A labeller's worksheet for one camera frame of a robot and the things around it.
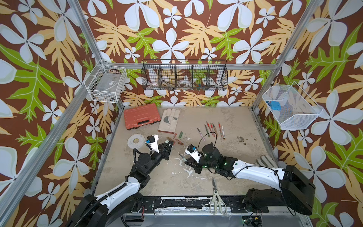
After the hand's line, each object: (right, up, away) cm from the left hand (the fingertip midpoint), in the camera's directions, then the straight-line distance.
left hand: (172, 140), depth 76 cm
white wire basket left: (-42, +34, +10) cm, 55 cm away
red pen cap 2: (+2, -3, +25) cm, 25 cm away
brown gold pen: (+31, +4, +30) cm, 43 cm away
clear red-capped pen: (+29, +5, +32) cm, 43 cm away
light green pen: (+6, -10, +1) cm, 12 cm away
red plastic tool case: (-26, +15, +33) cm, 45 cm away
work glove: (+62, -15, +13) cm, 65 cm away
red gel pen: (+35, +6, +32) cm, 47 cm away
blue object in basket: (+64, +20, +10) cm, 68 cm away
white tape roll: (-27, -4, +23) cm, 36 cm away
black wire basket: (+17, +43, +22) cm, 51 cm away
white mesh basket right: (+71, +16, +2) cm, 72 cm away
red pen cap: (+1, +1, +28) cm, 28 cm away
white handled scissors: (+22, -36, -2) cm, 42 cm away
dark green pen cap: (+4, 0, +26) cm, 26 cm away
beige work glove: (-5, +11, +35) cm, 37 cm away
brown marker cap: (+3, -5, +23) cm, 23 cm away
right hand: (+7, -12, +2) cm, 14 cm away
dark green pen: (+25, +3, +29) cm, 38 cm away
